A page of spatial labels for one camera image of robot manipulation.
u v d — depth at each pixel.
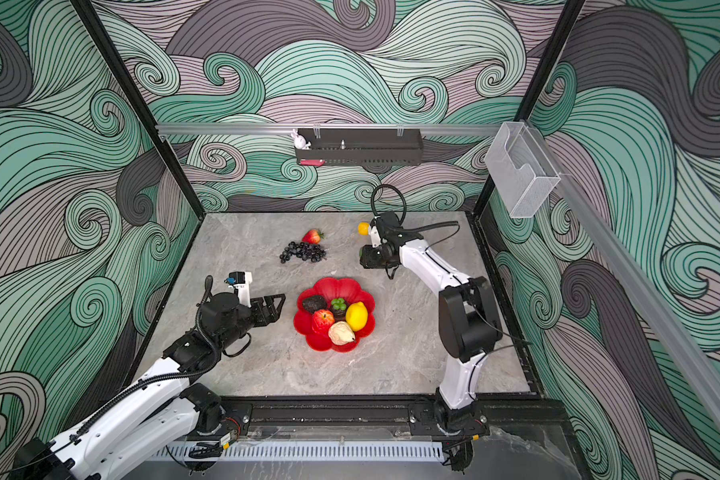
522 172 0.77
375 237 0.84
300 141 0.85
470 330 0.48
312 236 1.09
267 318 0.70
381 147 0.95
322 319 0.85
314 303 0.88
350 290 0.95
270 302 0.71
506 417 0.75
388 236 0.72
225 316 0.59
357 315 0.86
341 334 0.82
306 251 1.04
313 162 0.90
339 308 0.88
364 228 1.12
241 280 0.70
